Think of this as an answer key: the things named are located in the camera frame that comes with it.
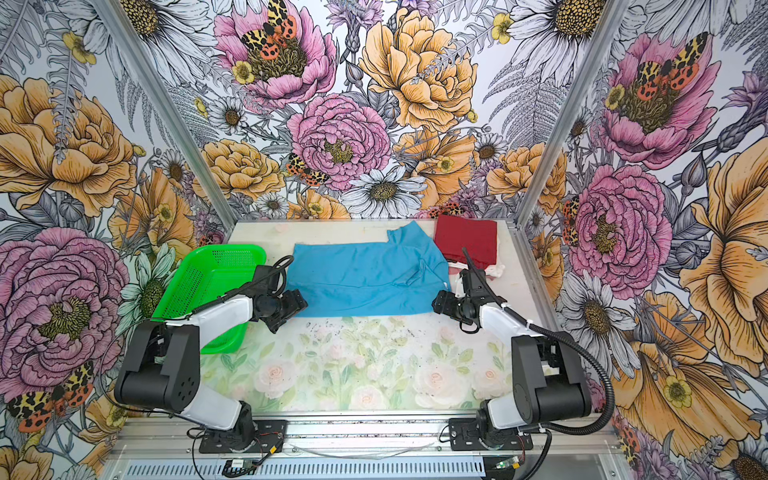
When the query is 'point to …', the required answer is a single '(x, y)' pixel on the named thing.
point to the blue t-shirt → (401, 275)
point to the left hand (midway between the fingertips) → (297, 317)
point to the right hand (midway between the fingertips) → (443, 314)
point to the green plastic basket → (204, 274)
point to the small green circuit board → (233, 467)
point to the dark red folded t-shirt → (478, 238)
